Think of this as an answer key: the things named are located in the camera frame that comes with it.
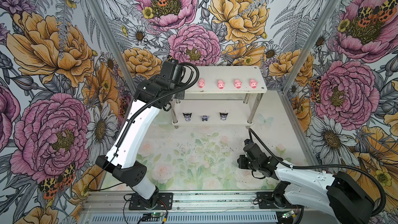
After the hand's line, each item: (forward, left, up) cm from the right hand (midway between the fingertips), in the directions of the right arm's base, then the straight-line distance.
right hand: (239, 166), depth 85 cm
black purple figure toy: (+26, +7, +11) cm, 29 cm away
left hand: (+19, +31, +38) cm, 53 cm away
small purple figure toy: (+25, +18, +10) cm, 33 cm away
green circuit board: (-20, +41, +1) cm, 46 cm away
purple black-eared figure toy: (+25, +28, +12) cm, 39 cm away
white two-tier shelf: (+55, +6, -2) cm, 55 cm away
